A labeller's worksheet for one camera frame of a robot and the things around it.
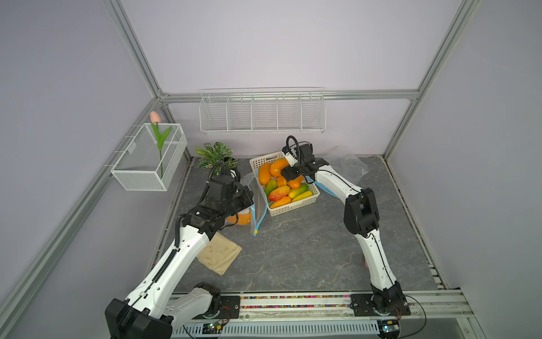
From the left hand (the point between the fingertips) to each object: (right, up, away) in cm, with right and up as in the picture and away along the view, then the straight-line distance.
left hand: (254, 194), depth 74 cm
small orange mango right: (+16, +3, +24) cm, 30 cm away
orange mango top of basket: (+8, +12, +29) cm, 33 cm away
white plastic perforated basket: (+9, +4, +30) cm, 32 cm away
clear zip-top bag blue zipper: (+1, -6, +9) cm, 10 cm away
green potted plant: (-17, +15, +10) cm, 25 cm away
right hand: (+13, +12, +28) cm, 33 cm away
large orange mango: (-5, -11, +9) cm, 15 cm away
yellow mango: (+22, -2, +25) cm, 34 cm away
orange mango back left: (+1, +8, +31) cm, 32 cm away
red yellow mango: (+8, -1, +22) cm, 24 cm away
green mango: (+16, -1, +25) cm, 30 cm away
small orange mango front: (+11, -5, +22) cm, 25 cm away
